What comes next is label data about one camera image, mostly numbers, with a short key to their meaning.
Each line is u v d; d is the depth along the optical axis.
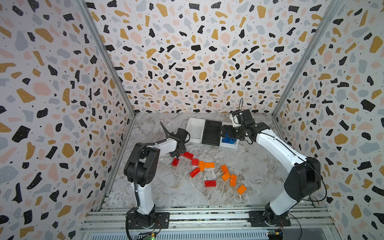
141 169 0.50
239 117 0.69
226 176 0.88
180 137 0.79
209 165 0.92
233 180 0.88
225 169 0.91
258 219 0.74
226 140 1.03
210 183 0.86
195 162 0.95
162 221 0.73
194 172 0.88
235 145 1.00
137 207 0.59
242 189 0.83
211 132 1.18
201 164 0.94
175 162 0.93
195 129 1.12
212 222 0.73
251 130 0.61
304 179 0.44
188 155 0.95
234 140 1.00
